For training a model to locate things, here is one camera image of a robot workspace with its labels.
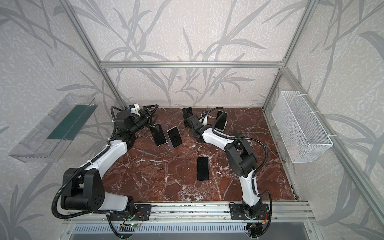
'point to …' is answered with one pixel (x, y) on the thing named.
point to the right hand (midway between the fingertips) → (202, 120)
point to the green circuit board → (133, 225)
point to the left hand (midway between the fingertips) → (160, 105)
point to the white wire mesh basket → (303, 135)
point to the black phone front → (202, 168)
